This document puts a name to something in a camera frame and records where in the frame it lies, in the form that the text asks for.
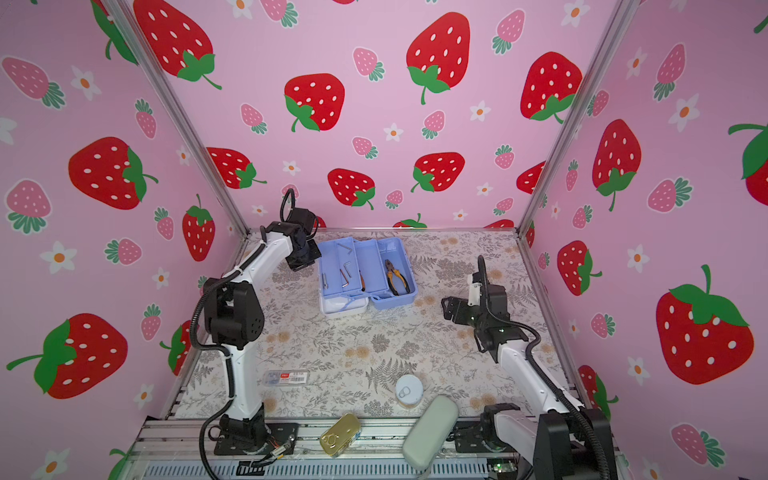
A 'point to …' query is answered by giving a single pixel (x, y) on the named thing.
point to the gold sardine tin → (341, 434)
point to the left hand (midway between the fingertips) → (314, 258)
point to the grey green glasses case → (429, 431)
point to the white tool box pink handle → (353, 272)
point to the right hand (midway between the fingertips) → (453, 301)
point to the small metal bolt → (324, 281)
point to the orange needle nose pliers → (362, 282)
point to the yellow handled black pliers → (390, 273)
